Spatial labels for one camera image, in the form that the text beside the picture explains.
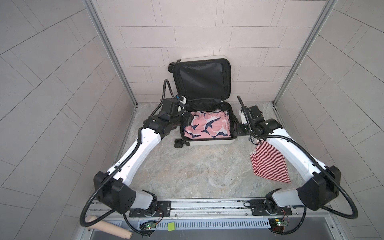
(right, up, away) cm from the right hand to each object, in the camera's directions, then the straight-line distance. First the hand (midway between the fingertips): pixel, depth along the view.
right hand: (237, 128), depth 81 cm
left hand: (-23, +7, -7) cm, 25 cm away
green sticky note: (-33, -42, -16) cm, 56 cm away
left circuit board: (-43, -41, -17) cm, 62 cm away
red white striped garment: (+19, -20, +4) cm, 28 cm away
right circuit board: (+15, -43, -14) cm, 47 cm away
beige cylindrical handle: (-61, -42, -17) cm, 76 cm away
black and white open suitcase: (-17, +28, +16) cm, 36 cm away
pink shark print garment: (-15, +1, +15) cm, 21 cm away
